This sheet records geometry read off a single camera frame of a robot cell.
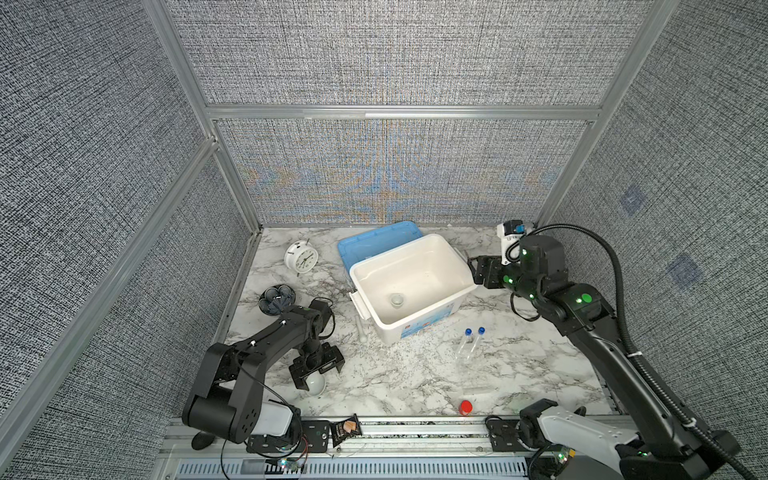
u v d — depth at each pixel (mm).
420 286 996
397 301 967
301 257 998
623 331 433
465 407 757
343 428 732
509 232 596
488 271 609
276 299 954
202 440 704
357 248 1142
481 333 762
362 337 896
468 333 750
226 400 423
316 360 719
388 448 731
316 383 799
